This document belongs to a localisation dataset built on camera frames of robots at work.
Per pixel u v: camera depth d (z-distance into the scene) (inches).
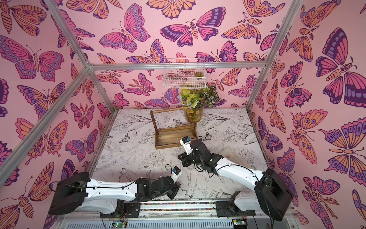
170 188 22.9
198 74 36.5
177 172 27.1
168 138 40.5
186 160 28.0
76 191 18.7
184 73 37.5
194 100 40.3
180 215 28.7
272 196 16.2
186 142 28.5
